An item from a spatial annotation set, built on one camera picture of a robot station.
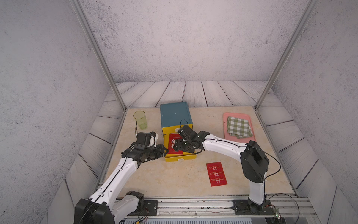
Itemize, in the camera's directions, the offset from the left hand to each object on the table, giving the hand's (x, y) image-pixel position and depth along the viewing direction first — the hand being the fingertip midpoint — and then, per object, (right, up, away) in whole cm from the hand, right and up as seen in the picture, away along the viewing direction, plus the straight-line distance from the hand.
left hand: (167, 151), depth 80 cm
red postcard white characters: (+2, 0, +5) cm, 5 cm away
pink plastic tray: (+57, +20, +35) cm, 70 cm away
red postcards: (+28, -15, +5) cm, 32 cm away
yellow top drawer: (+3, +12, +3) cm, 13 cm away
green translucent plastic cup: (-22, +21, +19) cm, 35 cm away
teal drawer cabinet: (+3, +20, +7) cm, 21 cm away
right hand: (+5, +1, +5) cm, 8 cm away
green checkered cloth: (+50, +12, +25) cm, 57 cm away
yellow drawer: (+10, -3, 0) cm, 11 cm away
